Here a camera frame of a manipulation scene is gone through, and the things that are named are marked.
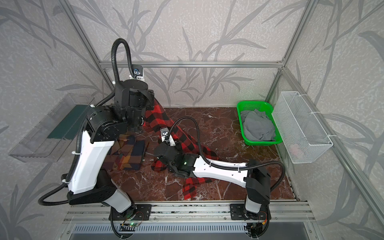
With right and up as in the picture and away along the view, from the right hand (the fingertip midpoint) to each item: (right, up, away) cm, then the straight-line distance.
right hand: (167, 134), depth 73 cm
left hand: (-4, +20, -18) cm, 27 cm away
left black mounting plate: (-13, -39, 0) cm, 41 cm away
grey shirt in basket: (+56, +3, +30) cm, 64 cm away
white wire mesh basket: (+60, +1, -12) cm, 61 cm away
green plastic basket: (+66, +18, +42) cm, 80 cm away
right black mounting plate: (+35, -38, +1) cm, 52 cm away
